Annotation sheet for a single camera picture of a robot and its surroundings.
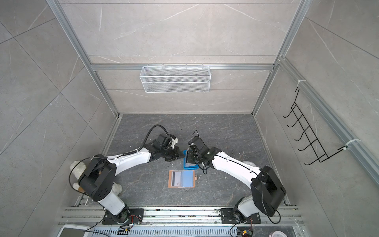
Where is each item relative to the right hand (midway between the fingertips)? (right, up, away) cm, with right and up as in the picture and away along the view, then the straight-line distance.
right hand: (189, 157), depth 84 cm
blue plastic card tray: (-1, -7, +7) cm, 10 cm away
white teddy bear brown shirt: (-61, -4, -6) cm, 61 cm away
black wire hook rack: (+56, +7, -23) cm, 61 cm away
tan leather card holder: (-3, -13, +2) cm, 13 cm away
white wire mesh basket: (-10, +51, +17) cm, 55 cm away
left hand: (-1, +1, +3) cm, 3 cm away
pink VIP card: (-8, -13, +2) cm, 15 cm away
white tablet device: (-52, -29, -18) cm, 63 cm away
